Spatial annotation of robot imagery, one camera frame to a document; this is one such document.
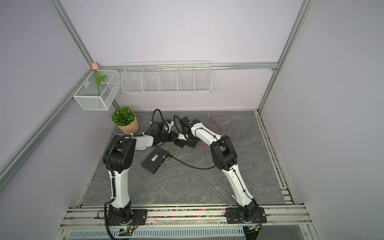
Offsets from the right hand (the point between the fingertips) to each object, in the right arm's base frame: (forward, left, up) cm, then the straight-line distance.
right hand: (194, 142), depth 101 cm
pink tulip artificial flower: (+24, +58, +34) cm, 72 cm away
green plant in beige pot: (+10, +45, +13) cm, 48 cm away
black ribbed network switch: (-1, +10, +1) cm, 10 cm away
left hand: (+3, +9, +2) cm, 10 cm away
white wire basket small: (+8, +57, +34) cm, 67 cm away
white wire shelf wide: (+32, +17, +30) cm, 47 cm away
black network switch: (-14, +24, +1) cm, 28 cm away
